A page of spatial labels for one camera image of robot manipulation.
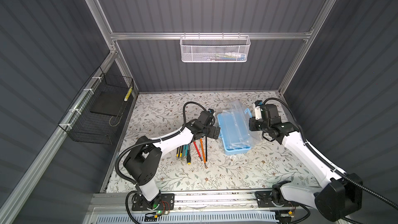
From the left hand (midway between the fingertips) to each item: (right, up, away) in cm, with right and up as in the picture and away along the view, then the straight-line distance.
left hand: (212, 128), depth 89 cm
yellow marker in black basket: (-46, +19, -7) cm, 50 cm away
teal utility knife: (-16, -13, 0) cm, 21 cm away
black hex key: (-4, -12, +3) cm, 13 cm away
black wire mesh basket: (-57, +9, -16) cm, 60 cm away
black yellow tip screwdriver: (-14, -16, -2) cm, 21 cm away
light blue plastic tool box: (+11, -3, -11) cm, 16 cm away
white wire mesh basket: (+4, +59, +35) cm, 69 cm away
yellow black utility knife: (-19, -14, 0) cm, 24 cm away
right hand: (+21, +5, -6) cm, 23 cm away
